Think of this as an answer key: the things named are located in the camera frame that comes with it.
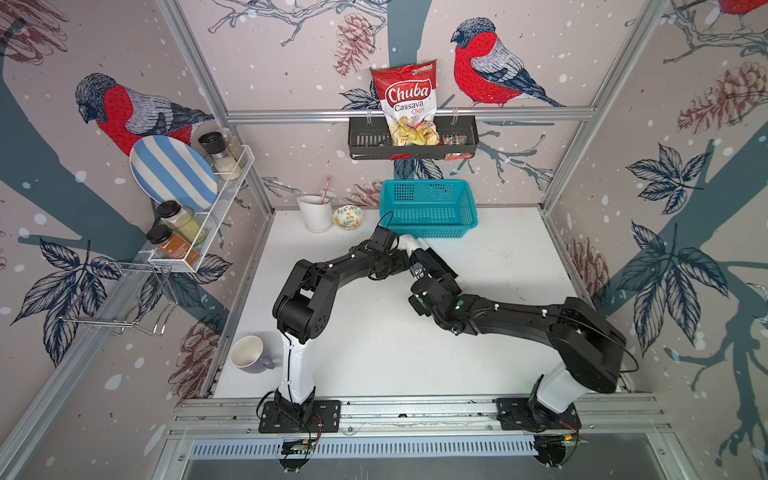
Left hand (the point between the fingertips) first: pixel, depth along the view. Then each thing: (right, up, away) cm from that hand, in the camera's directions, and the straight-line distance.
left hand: (409, 260), depth 98 cm
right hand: (+6, -6, -9) cm, 12 cm away
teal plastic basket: (+10, +19, +24) cm, 33 cm away
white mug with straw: (-34, +18, +10) cm, 39 cm away
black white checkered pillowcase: (+14, +3, +9) cm, 17 cm away
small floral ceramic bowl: (-24, +15, +19) cm, 34 cm away
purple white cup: (-45, -23, -20) cm, 54 cm away
